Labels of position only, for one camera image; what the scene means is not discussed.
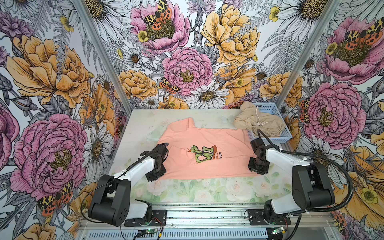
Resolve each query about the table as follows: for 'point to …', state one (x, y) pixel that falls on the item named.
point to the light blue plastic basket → (272, 109)
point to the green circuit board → (151, 231)
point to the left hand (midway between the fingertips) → (156, 179)
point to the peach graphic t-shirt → (194, 152)
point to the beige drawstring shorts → (251, 118)
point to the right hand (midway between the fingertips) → (254, 174)
